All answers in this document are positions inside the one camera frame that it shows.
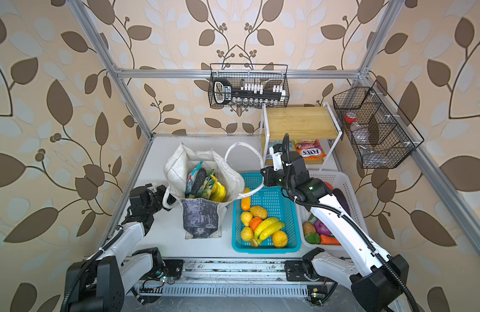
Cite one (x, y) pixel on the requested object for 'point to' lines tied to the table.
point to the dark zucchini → (198, 181)
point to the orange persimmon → (254, 222)
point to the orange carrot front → (326, 240)
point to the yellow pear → (246, 217)
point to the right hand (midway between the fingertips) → (263, 172)
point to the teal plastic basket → (278, 205)
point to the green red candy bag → (268, 155)
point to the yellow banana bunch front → (267, 227)
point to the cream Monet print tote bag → (175, 173)
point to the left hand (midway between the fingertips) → (181, 185)
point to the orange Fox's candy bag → (310, 149)
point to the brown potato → (308, 228)
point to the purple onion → (320, 228)
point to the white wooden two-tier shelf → (301, 123)
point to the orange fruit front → (280, 238)
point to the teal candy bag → (190, 178)
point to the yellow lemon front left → (247, 233)
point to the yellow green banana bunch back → (218, 191)
